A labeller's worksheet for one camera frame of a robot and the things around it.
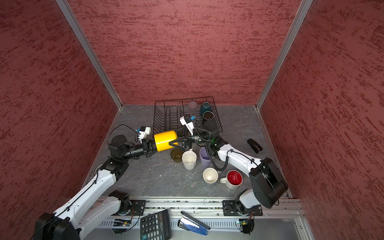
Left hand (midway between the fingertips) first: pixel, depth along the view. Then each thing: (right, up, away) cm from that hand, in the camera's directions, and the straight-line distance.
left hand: (165, 147), depth 69 cm
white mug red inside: (+36, -21, +12) cm, 43 cm away
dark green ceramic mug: (+21, +22, +34) cm, 46 cm away
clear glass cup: (+12, +24, +39) cm, 47 cm away
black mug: (+23, +16, +31) cm, 42 cm away
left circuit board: (-24, -39, +3) cm, 45 cm away
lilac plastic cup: (+19, -8, +11) cm, 23 cm away
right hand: (+3, +3, -2) cm, 4 cm away
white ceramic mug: (+11, -11, +18) cm, 24 cm away
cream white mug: (+23, -19, +13) cm, 32 cm away
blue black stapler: (+12, -36, 0) cm, 38 cm away
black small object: (+52, -2, +28) cm, 59 cm away
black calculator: (-4, -37, -2) cm, 37 cm away
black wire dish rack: (-7, +18, +40) cm, 44 cm away
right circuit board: (+40, -38, +1) cm, 55 cm away
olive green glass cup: (+2, -9, +22) cm, 24 cm away
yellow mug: (0, +4, -6) cm, 8 cm away
